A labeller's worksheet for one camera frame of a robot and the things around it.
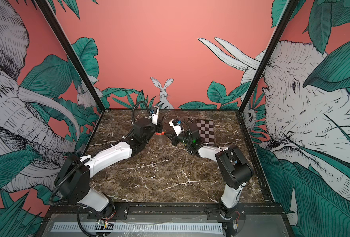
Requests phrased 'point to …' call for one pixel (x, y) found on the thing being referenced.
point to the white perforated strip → (140, 227)
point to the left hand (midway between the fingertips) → (160, 113)
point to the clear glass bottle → (161, 140)
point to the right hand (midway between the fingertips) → (164, 132)
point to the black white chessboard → (206, 130)
